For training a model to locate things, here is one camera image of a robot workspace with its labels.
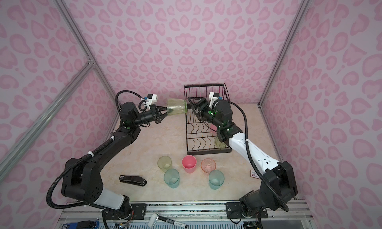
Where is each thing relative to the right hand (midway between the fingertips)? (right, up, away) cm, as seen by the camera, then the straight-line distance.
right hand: (189, 102), depth 69 cm
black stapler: (-32, -41, +14) cm, 54 cm away
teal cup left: (-10, -41, +14) cm, 44 cm away
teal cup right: (+14, -41, +13) cm, 45 cm away
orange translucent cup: (+10, -35, +19) cm, 41 cm away
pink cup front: (-1, -34, +18) cm, 39 cm away
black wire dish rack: (+7, -19, +31) cm, 37 cm away
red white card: (+36, -39, +15) cm, 55 cm away
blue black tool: (-45, -55, -3) cm, 71 cm away
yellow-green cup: (-15, -34, +18) cm, 42 cm away
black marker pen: (-16, -54, 0) cm, 56 cm away
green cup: (+18, -24, +24) cm, 38 cm away
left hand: (-8, -3, +2) cm, 8 cm away
